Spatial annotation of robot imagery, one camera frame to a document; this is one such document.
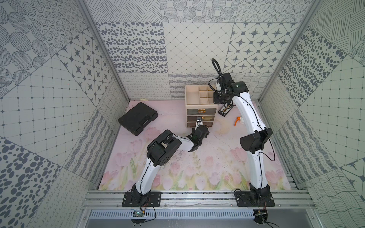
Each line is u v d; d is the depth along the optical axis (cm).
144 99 123
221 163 88
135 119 103
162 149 56
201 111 88
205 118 94
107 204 75
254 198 66
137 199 64
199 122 87
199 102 88
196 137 79
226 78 68
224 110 112
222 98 74
